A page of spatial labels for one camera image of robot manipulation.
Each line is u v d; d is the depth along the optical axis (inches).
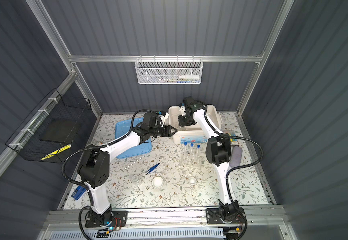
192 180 33.4
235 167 23.0
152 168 35.6
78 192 31.4
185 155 36.8
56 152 26.1
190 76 36.9
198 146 32.5
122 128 43.7
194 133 39.7
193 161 36.9
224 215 25.8
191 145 33.1
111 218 28.1
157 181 33.3
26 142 24.4
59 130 29.6
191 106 28.6
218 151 23.5
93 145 20.7
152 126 29.2
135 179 31.1
